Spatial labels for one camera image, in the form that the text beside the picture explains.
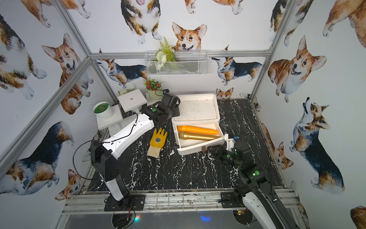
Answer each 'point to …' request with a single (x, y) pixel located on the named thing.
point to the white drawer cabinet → (199, 110)
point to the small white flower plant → (124, 91)
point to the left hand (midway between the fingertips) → (178, 107)
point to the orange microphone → (188, 129)
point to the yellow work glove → (157, 142)
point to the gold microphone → (197, 136)
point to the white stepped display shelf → (131, 101)
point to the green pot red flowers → (153, 88)
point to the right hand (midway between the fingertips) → (207, 148)
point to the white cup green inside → (103, 110)
